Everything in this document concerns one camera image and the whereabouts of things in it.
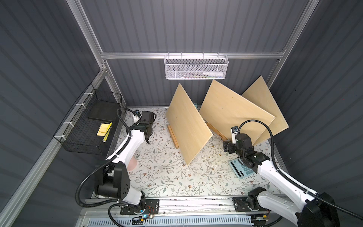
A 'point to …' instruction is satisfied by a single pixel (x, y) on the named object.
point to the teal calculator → (242, 171)
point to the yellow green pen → (105, 138)
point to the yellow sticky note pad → (102, 129)
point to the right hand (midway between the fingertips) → (234, 139)
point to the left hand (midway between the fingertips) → (138, 129)
